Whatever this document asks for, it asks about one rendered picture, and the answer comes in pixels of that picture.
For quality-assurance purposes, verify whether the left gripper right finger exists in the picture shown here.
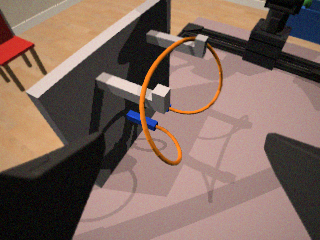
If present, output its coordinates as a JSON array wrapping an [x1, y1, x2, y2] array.
[[264, 133, 320, 240]]

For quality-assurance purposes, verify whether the orange patch cord with blue plug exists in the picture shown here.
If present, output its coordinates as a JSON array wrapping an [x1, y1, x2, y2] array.
[[139, 37, 223, 166]]

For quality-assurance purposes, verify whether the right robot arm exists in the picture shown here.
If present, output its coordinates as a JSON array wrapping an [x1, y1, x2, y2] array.
[[259, 0, 305, 37]]

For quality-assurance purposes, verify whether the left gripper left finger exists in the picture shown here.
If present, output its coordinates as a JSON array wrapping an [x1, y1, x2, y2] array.
[[0, 132, 106, 240]]

